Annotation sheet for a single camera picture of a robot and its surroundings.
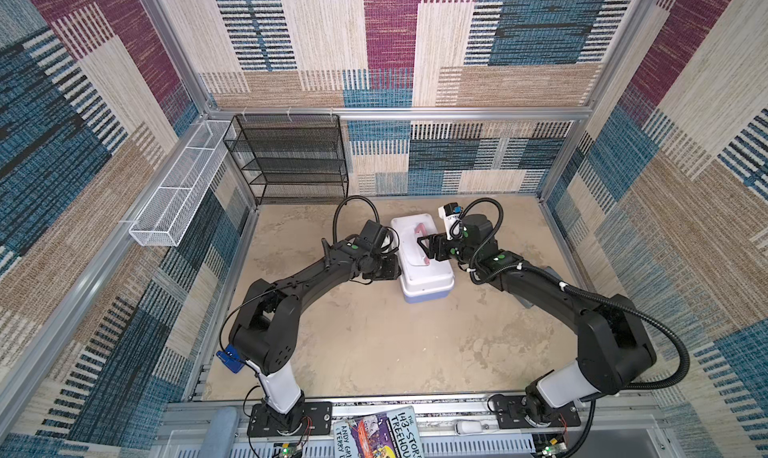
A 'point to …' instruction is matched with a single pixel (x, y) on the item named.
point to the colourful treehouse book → (389, 433)
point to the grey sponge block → (549, 271)
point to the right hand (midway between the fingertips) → (426, 242)
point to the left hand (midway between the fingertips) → (399, 268)
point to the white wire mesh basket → (164, 218)
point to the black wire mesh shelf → (292, 159)
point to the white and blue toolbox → (423, 278)
